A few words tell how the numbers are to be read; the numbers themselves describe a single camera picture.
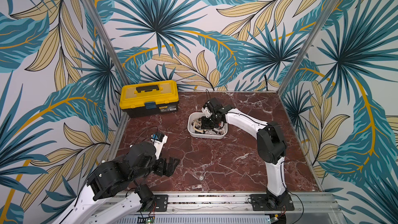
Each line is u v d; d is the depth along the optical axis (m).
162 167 0.53
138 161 0.44
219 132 0.95
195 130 0.94
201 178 0.80
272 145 0.52
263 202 0.73
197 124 0.93
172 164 0.55
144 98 0.95
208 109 0.79
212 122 0.79
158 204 0.73
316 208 0.75
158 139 0.54
